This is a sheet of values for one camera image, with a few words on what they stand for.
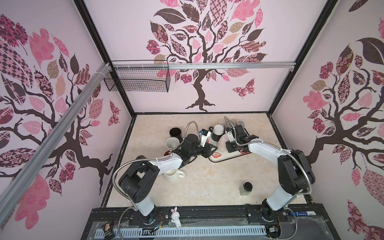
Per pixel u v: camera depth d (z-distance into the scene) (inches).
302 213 28.8
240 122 39.6
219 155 37.5
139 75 37.3
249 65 75.5
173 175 31.3
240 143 26.7
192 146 27.3
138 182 17.9
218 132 37.7
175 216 28.1
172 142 37.8
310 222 28.5
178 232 27.4
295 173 18.4
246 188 28.8
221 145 37.2
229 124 39.6
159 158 22.0
